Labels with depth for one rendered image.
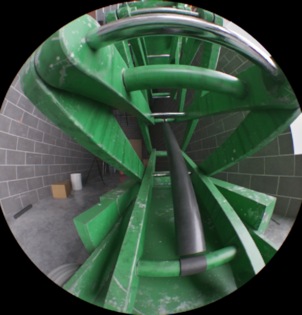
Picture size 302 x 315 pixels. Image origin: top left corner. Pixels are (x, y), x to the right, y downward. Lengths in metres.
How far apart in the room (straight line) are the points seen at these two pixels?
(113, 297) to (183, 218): 0.28
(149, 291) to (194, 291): 0.15
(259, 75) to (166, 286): 0.64
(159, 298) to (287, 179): 1.30
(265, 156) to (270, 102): 1.11
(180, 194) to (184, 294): 0.39
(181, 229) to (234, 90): 0.37
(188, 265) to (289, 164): 1.22
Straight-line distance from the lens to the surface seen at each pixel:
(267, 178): 1.35
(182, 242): 0.29
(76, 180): 2.56
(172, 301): 0.44
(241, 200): 0.54
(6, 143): 1.84
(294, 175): 1.33
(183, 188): 0.35
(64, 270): 0.43
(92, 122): 0.18
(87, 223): 0.34
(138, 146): 7.83
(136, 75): 0.20
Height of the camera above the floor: 0.63
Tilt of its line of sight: 2 degrees up
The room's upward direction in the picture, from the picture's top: 2 degrees counter-clockwise
